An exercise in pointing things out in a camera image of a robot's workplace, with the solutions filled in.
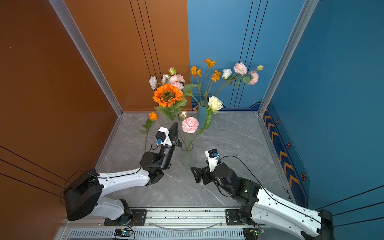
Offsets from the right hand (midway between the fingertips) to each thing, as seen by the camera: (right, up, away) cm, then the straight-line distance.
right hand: (197, 166), depth 70 cm
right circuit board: (+26, -32, 0) cm, 41 cm away
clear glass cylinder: (-6, +3, +11) cm, 13 cm away
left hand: (-10, +21, -4) cm, 23 cm away
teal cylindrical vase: (+3, +30, +28) cm, 41 cm away
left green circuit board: (-36, -32, +1) cm, 48 cm away
